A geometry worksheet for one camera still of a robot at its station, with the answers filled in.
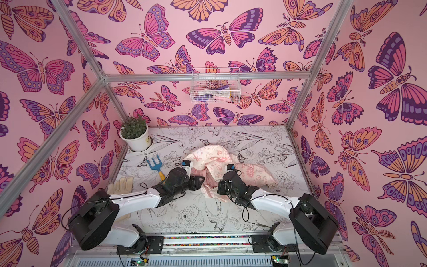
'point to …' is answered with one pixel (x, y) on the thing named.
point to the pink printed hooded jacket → (211, 162)
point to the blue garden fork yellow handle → (157, 167)
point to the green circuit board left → (139, 262)
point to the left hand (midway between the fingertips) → (203, 177)
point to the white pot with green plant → (135, 131)
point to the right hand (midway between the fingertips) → (218, 182)
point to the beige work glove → (123, 186)
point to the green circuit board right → (283, 259)
